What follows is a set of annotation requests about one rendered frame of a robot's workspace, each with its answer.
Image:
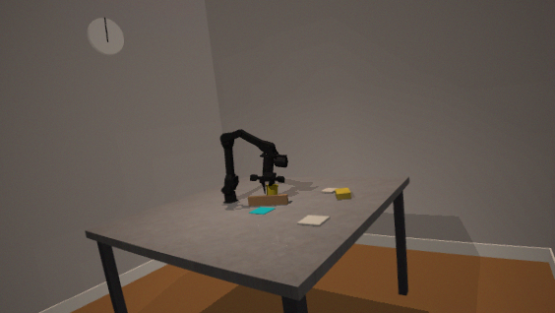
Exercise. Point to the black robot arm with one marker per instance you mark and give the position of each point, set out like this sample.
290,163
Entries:
270,155

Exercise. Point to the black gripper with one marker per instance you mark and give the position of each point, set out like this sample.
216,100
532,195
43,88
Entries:
255,177

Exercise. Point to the yellow rectangular block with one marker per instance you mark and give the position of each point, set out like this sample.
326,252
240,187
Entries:
343,194

